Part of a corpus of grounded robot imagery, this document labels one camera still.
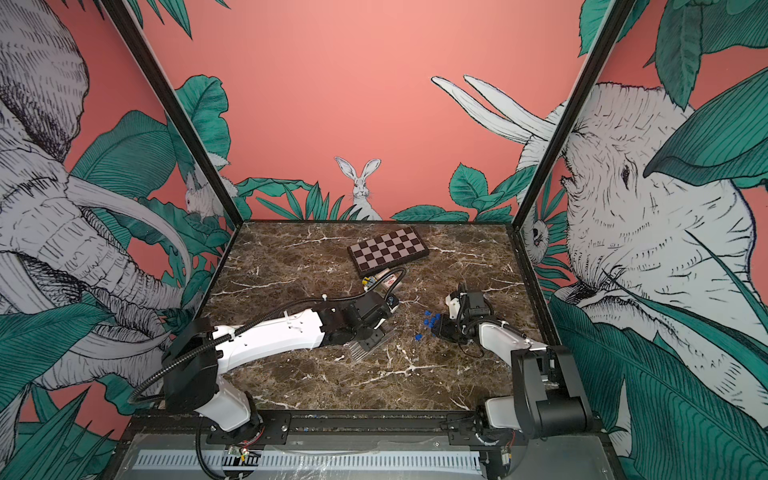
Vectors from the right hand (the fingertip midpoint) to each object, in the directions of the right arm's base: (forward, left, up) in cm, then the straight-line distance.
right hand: (432, 323), depth 90 cm
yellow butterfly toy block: (+16, +22, -1) cm, 27 cm away
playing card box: (+16, +14, 0) cm, 21 cm away
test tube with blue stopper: (-8, +23, -3) cm, 24 cm away
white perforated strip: (-35, +33, -2) cm, 48 cm away
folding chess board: (+28, +14, +1) cm, 31 cm away
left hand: (-4, +16, +8) cm, 18 cm away
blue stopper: (-3, +4, -3) cm, 6 cm away
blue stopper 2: (+2, +2, -2) cm, 3 cm away
